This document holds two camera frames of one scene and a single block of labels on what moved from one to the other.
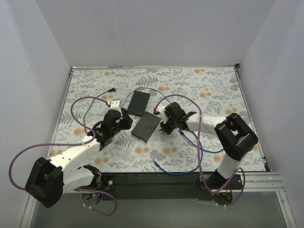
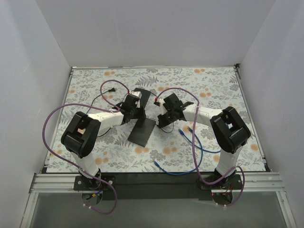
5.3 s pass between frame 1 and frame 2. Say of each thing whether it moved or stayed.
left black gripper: moved
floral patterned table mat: stayed
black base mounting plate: stayed
